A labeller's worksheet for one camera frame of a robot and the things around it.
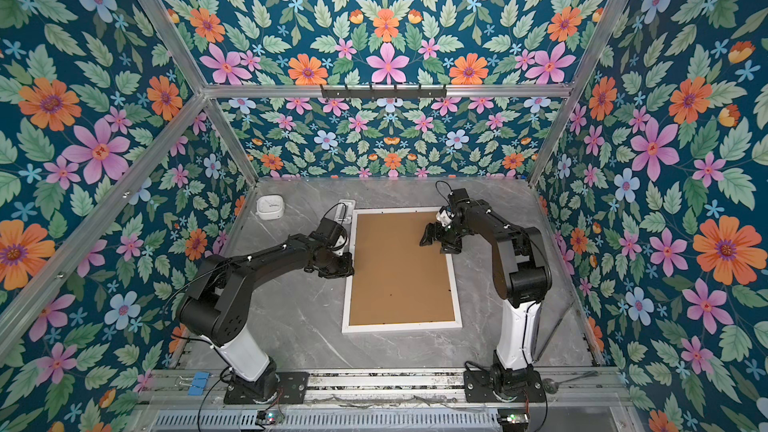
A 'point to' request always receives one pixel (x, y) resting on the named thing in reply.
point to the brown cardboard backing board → (394, 278)
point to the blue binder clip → (198, 384)
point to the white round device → (270, 207)
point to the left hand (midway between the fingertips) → (357, 267)
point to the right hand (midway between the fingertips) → (431, 244)
